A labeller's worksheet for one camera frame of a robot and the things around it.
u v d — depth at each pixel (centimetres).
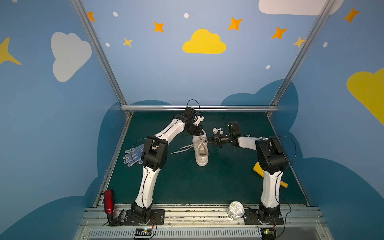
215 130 97
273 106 116
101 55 85
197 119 88
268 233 73
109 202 77
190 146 100
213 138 92
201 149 93
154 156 59
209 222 73
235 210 73
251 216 75
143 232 73
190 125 83
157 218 74
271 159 56
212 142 90
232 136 84
